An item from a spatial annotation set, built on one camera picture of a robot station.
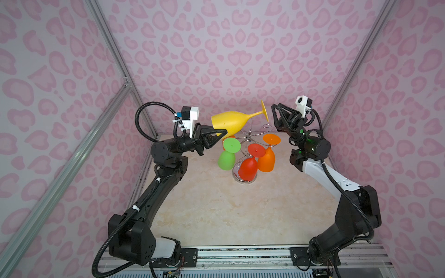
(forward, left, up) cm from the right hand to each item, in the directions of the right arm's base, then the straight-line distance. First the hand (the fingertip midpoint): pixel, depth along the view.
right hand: (277, 110), depth 54 cm
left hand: (-8, +16, -3) cm, 18 cm away
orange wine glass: (+1, -1, -30) cm, 30 cm away
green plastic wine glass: (+1, +17, -27) cm, 32 cm away
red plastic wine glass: (-3, +7, -27) cm, 29 cm away
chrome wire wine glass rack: (+8, +7, -22) cm, 24 cm away
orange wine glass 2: (+3, +18, -18) cm, 26 cm away
